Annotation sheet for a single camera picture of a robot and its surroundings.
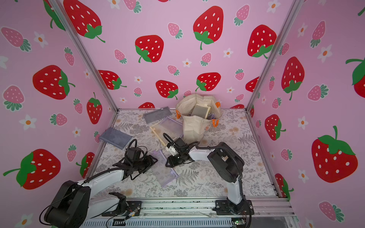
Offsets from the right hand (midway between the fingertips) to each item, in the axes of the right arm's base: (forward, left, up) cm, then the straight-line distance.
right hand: (165, 167), depth 87 cm
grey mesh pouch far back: (+46, +16, -1) cm, 48 cm away
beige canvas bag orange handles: (+24, -17, +12) cm, 32 cm away
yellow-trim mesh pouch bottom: (+42, -21, +11) cm, 48 cm away
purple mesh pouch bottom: (-4, 0, -2) cm, 4 cm away
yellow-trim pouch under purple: (+32, +11, -2) cm, 34 cm away
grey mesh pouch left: (+20, +41, 0) cm, 46 cm away
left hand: (+3, +6, +1) cm, 7 cm away
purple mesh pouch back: (+36, 0, -4) cm, 36 cm away
